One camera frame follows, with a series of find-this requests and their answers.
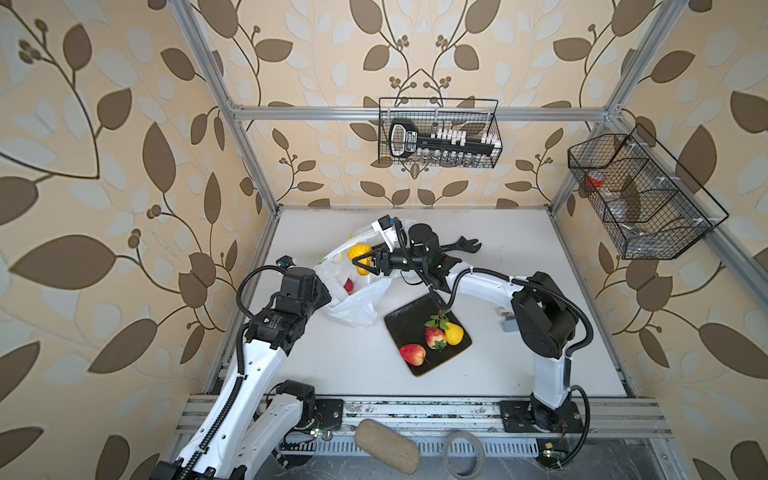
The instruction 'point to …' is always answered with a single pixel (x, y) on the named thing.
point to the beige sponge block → (388, 446)
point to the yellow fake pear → (360, 250)
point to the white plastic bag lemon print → (354, 290)
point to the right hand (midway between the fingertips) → (357, 259)
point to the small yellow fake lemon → (454, 334)
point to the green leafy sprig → (438, 320)
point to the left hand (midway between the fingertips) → (321, 283)
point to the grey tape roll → (480, 450)
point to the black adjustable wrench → (463, 244)
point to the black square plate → (407, 324)
